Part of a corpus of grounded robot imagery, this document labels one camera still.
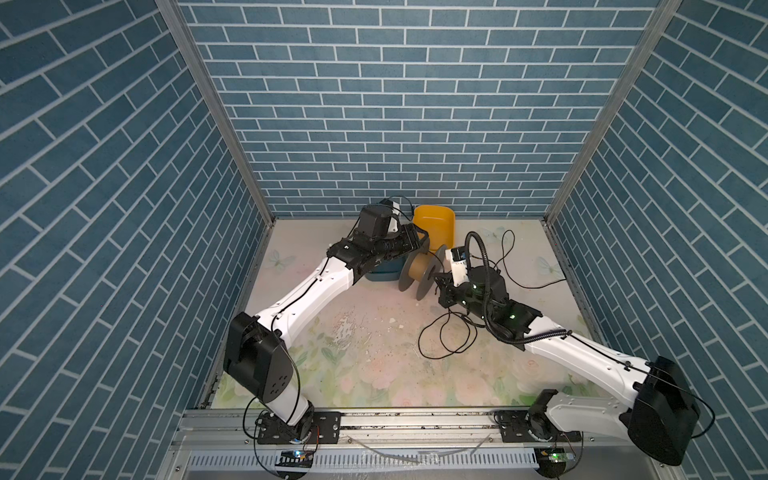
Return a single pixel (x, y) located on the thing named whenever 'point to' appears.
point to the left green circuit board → (295, 458)
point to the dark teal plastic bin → (386, 269)
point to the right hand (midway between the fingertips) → (432, 271)
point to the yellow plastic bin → (439, 221)
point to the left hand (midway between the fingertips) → (424, 237)
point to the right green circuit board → (551, 461)
